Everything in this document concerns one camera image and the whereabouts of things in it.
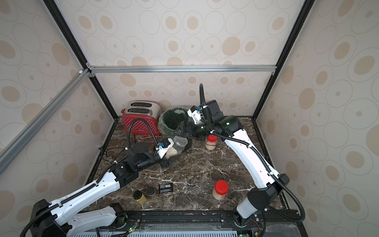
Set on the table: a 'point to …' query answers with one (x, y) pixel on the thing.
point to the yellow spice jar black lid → (139, 197)
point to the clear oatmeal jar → (179, 143)
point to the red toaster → (141, 117)
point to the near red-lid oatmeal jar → (221, 188)
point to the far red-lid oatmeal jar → (210, 143)
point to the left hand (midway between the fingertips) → (180, 149)
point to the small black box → (165, 188)
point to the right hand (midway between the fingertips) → (186, 132)
